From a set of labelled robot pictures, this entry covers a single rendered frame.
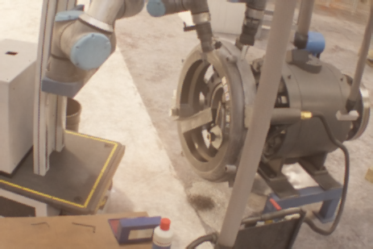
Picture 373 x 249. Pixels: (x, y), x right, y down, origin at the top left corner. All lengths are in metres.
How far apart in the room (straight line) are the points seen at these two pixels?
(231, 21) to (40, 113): 4.61
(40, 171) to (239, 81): 1.06
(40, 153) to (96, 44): 0.79
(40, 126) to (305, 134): 1.39
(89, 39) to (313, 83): 1.42
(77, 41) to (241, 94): 0.91
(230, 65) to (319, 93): 0.60
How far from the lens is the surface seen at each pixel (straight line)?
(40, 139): 2.29
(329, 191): 2.90
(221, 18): 6.46
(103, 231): 1.85
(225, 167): 2.41
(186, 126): 2.72
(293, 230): 2.15
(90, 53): 1.73
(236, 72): 2.33
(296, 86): 2.60
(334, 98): 2.76
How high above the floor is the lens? 1.66
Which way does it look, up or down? 25 degrees down
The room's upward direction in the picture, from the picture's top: 11 degrees clockwise
